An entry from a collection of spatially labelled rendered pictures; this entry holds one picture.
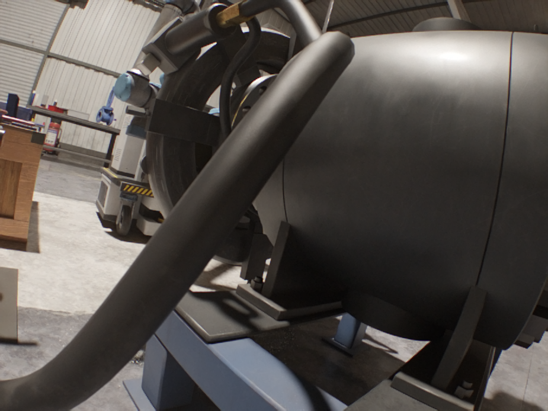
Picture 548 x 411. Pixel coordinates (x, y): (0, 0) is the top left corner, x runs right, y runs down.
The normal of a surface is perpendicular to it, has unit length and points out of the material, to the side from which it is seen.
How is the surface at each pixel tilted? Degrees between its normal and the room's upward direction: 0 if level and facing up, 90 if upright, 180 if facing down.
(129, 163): 90
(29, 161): 90
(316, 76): 79
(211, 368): 90
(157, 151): 104
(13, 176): 90
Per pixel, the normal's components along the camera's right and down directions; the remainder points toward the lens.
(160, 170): -0.25, 0.32
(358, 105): -0.66, -0.23
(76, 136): 0.60, 0.19
